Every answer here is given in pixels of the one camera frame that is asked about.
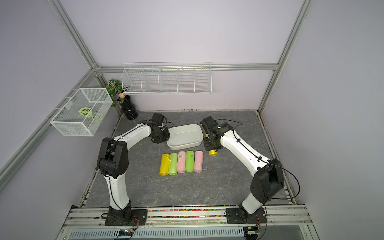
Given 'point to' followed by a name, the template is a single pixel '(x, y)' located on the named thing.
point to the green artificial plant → (114, 89)
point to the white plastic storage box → (184, 136)
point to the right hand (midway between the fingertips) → (211, 144)
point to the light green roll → (173, 165)
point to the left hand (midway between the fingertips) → (169, 139)
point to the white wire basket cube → (80, 115)
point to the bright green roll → (190, 161)
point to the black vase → (129, 108)
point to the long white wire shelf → (167, 78)
